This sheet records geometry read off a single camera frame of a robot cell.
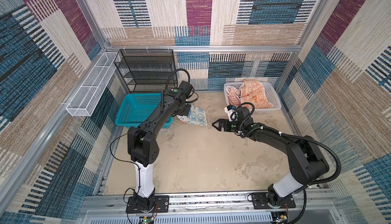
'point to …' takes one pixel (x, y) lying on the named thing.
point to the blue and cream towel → (196, 115)
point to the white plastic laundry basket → (273, 93)
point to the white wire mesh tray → (86, 100)
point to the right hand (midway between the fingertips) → (218, 126)
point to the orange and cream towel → (253, 91)
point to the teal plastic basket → (136, 108)
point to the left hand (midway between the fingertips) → (182, 109)
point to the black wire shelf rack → (147, 71)
